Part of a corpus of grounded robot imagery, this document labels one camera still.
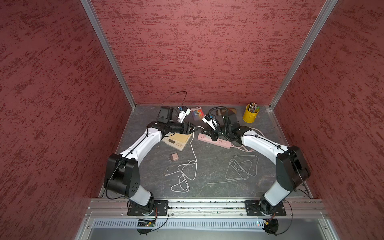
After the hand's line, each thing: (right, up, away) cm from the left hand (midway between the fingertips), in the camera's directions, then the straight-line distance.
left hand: (195, 131), depth 80 cm
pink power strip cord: (+21, -6, -15) cm, 27 cm away
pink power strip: (+16, -9, +17) cm, 25 cm away
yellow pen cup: (+39, +11, +22) cm, 46 cm away
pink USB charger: (-13, -17, +10) cm, 23 cm away
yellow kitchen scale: (-12, -8, +18) cm, 23 cm away
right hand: (+4, -1, +5) cm, 7 cm away
